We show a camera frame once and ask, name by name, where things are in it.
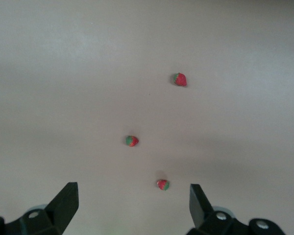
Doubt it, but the red strawberry green cap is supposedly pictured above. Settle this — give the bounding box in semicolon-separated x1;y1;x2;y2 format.
157;179;171;191
125;135;140;148
173;72;188;88

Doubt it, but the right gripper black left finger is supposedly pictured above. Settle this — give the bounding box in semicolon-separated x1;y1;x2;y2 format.
0;182;79;235

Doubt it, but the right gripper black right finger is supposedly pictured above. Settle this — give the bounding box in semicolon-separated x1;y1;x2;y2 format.
186;184;285;235

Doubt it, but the brown table cover sheet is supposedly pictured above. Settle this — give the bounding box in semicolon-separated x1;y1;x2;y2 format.
0;0;294;235

